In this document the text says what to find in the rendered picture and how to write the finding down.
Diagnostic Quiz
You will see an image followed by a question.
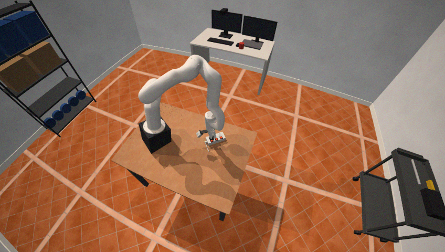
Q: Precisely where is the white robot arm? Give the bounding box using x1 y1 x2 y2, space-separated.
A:
139 55 225 138

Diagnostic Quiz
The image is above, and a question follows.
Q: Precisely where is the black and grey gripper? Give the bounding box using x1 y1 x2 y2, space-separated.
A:
208 130 216 140

